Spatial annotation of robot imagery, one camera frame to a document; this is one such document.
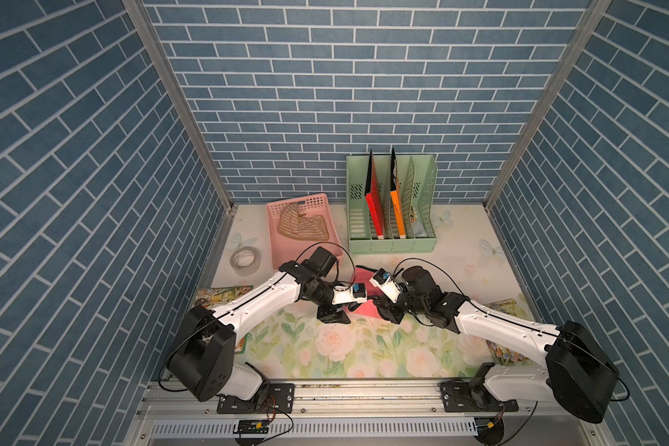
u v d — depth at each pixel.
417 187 1.12
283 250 1.06
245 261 1.01
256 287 0.53
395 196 0.84
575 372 0.41
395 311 0.72
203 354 0.42
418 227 1.12
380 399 0.75
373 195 0.85
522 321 0.50
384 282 0.72
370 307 0.82
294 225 1.08
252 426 0.72
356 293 0.69
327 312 0.71
